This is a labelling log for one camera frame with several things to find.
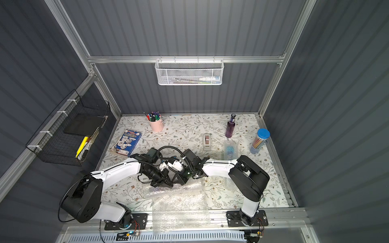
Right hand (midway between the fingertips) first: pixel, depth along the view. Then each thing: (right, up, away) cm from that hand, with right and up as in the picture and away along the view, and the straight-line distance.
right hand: (174, 181), depth 81 cm
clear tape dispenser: (+19, +20, +19) cm, 34 cm away
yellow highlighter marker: (-43, +23, -7) cm, 49 cm away
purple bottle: (+34, +30, +18) cm, 49 cm away
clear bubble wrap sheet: (+34, +20, +24) cm, 46 cm away
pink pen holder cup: (-16, +31, +26) cm, 44 cm away
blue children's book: (-35, +19, +21) cm, 45 cm away
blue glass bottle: (+33, +14, +12) cm, 38 cm away
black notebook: (-48, +31, -2) cm, 57 cm away
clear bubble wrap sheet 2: (+5, -12, -2) cm, 14 cm away
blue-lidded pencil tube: (+49, +25, +2) cm, 55 cm away
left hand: (0, -2, -3) cm, 4 cm away
